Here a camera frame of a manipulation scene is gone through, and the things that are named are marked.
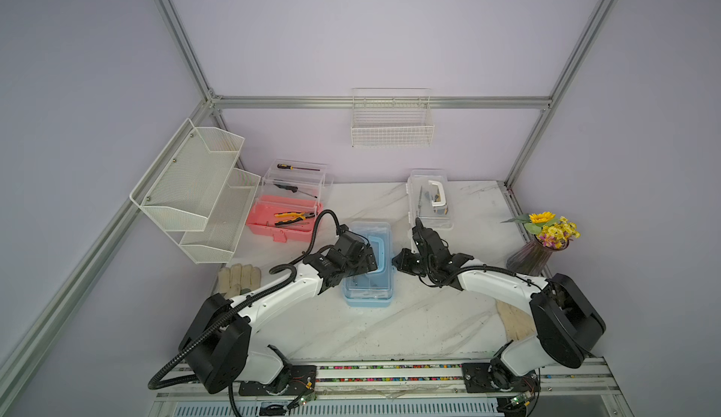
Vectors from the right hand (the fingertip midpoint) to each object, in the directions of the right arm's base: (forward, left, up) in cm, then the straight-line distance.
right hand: (393, 265), depth 88 cm
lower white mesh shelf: (+14, +56, +6) cm, 59 cm away
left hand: (-1, +9, +3) cm, 10 cm away
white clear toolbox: (+28, -16, 0) cm, 32 cm away
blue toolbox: (-6, +6, -3) cm, 9 cm away
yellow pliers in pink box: (+25, +36, -5) cm, 44 cm away
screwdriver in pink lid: (+42, +38, +5) cm, 57 cm away
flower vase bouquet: (-1, -42, +16) cm, 45 cm away
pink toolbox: (+31, +38, +1) cm, 49 cm away
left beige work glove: (-1, +52, -5) cm, 52 cm away
